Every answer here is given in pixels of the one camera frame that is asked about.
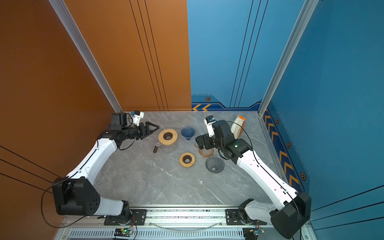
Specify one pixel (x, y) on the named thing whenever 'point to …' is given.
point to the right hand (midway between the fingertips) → (203, 136)
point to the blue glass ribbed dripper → (188, 131)
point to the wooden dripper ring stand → (167, 136)
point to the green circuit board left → (121, 232)
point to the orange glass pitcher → (206, 153)
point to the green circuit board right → (251, 233)
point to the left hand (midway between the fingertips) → (156, 128)
